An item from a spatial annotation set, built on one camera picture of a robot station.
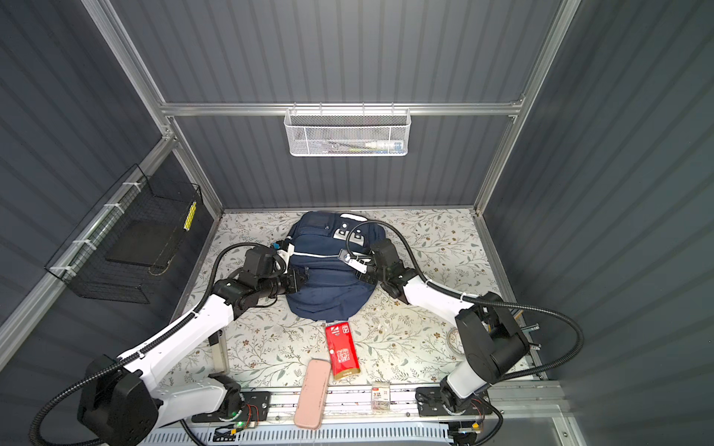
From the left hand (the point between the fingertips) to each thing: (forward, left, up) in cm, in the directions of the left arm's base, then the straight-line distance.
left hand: (310, 278), depth 81 cm
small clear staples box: (-30, -19, -14) cm, 38 cm away
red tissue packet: (-16, -9, -16) cm, 24 cm away
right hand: (+8, -16, -2) cm, 18 cm away
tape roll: (-15, -43, -15) cm, 48 cm away
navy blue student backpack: (+18, 0, -5) cm, 19 cm away
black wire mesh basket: (+7, +45, +14) cm, 48 cm away
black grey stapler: (-15, +27, -14) cm, 34 cm away
